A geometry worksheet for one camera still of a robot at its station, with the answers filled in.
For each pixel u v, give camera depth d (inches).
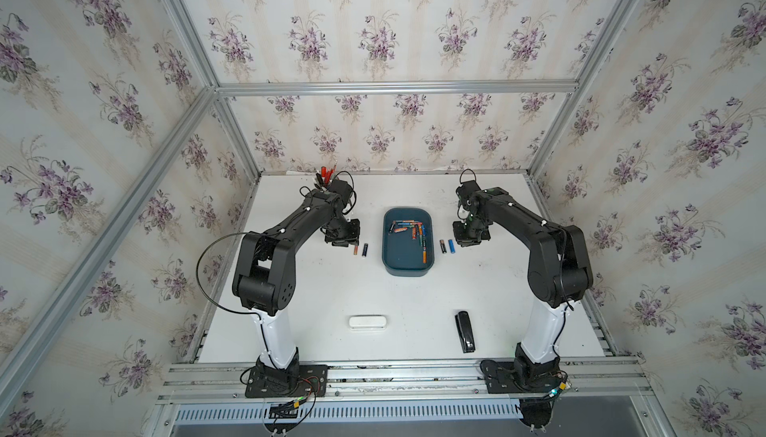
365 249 38.6
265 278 19.4
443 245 38.7
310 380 28.8
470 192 31.2
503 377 28.8
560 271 20.0
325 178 41.0
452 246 38.6
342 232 31.6
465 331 30.8
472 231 31.6
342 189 30.6
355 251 38.4
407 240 38.3
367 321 31.4
